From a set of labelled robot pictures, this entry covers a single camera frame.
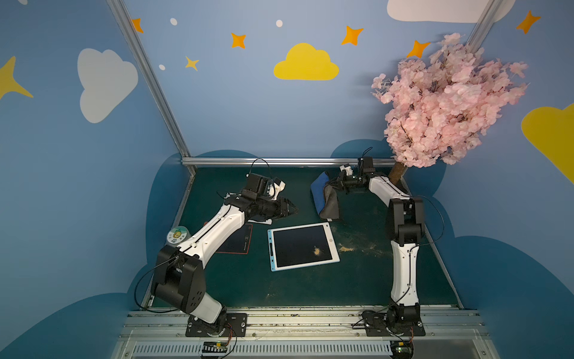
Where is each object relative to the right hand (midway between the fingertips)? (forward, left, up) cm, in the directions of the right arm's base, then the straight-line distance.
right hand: (328, 181), depth 101 cm
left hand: (-23, +14, +9) cm, 28 cm away
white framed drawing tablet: (-16, +27, -12) cm, 34 cm away
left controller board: (-64, +39, -14) cm, 76 cm away
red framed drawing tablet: (-26, +39, -15) cm, 49 cm away
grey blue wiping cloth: (-8, +1, -2) cm, 8 cm away
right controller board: (-61, -24, -15) cm, 67 cm away
